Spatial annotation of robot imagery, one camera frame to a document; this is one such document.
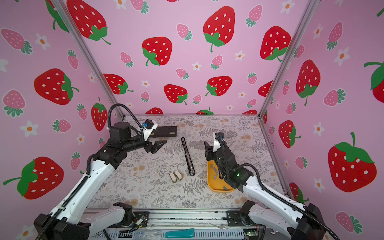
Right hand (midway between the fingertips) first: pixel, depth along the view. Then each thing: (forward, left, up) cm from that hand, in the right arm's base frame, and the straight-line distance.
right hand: (208, 141), depth 74 cm
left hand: (-2, +24, +5) cm, 24 cm away
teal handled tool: (-37, +6, -25) cm, 45 cm away
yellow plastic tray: (-12, -5, -24) cm, 27 cm away
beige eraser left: (-12, +19, -23) cm, 32 cm away
